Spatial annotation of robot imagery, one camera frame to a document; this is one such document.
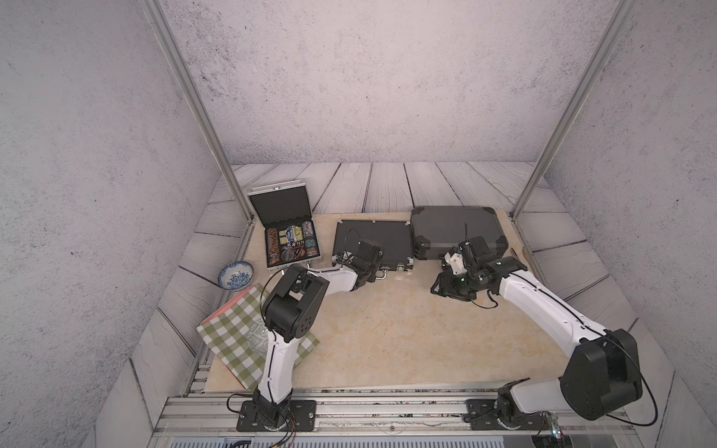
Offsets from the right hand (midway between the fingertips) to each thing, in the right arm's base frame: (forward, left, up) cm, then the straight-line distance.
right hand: (440, 290), depth 83 cm
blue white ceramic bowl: (+12, +69, -10) cm, 71 cm away
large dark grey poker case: (+32, -6, -9) cm, 34 cm away
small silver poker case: (+35, +54, -2) cm, 64 cm away
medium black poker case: (+25, +11, -6) cm, 28 cm away
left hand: (+18, +15, -8) cm, 25 cm away
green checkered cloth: (-8, +62, -11) cm, 63 cm away
